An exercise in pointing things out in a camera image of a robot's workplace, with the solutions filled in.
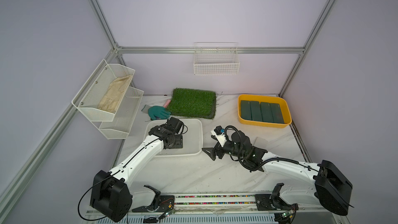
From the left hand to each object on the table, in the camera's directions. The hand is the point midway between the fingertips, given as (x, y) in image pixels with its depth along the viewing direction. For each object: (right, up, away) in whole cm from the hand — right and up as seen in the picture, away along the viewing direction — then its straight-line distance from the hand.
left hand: (172, 145), depth 82 cm
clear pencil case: (+53, -2, +12) cm, 54 cm away
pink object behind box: (-11, +24, +32) cm, 41 cm away
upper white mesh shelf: (-36, +24, -6) cm, 43 cm away
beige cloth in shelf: (-30, +29, -1) cm, 42 cm away
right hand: (+20, +2, -4) cm, 20 cm away
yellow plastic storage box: (+75, +25, +29) cm, 84 cm away
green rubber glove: (-17, +17, +27) cm, 36 cm away
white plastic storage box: (+10, 0, +11) cm, 15 cm away
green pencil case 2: (+55, +17, +28) cm, 64 cm away
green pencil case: (+47, +19, +28) cm, 58 cm away
